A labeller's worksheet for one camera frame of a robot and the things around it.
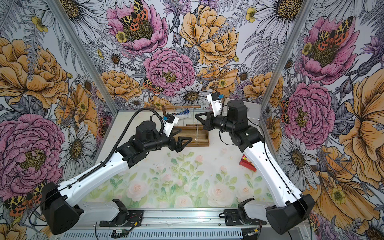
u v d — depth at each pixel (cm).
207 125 58
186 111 119
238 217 73
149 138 57
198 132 108
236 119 50
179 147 62
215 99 57
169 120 60
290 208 37
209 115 60
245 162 89
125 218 68
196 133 109
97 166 47
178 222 73
